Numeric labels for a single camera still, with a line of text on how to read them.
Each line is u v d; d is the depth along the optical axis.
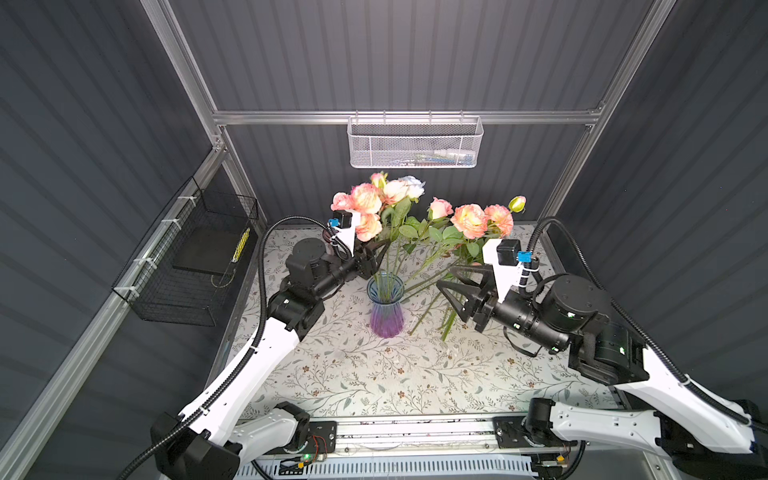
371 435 0.75
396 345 0.89
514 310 0.44
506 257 0.42
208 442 0.38
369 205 0.61
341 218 0.54
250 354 0.44
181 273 0.72
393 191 0.67
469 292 0.44
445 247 0.64
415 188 0.69
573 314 0.36
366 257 0.58
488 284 0.45
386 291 0.80
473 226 0.58
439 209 0.69
